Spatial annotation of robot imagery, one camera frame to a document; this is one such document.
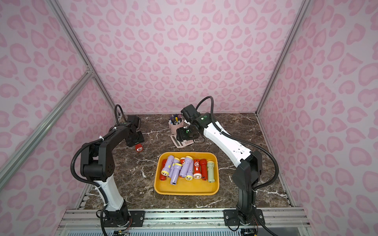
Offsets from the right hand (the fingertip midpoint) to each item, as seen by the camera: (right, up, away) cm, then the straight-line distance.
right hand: (182, 137), depth 79 cm
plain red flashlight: (+12, -17, +11) cm, 23 cm away
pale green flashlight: (+16, -18, +9) cm, 26 cm away
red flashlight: (-12, -23, +4) cm, 27 cm away
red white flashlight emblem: (+8, -21, +4) cm, 23 cm away
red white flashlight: (-1, -15, +10) cm, 18 cm away
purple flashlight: (-5, -15, +10) cm, 19 cm away
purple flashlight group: (+3, -23, +4) cm, 23 cm away
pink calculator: (-3, -6, +19) cm, 20 cm away
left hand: (-30, -3, +18) cm, 35 cm away
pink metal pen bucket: (-6, +8, +20) cm, 22 cm away
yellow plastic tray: (+1, -29, +4) cm, 29 cm away
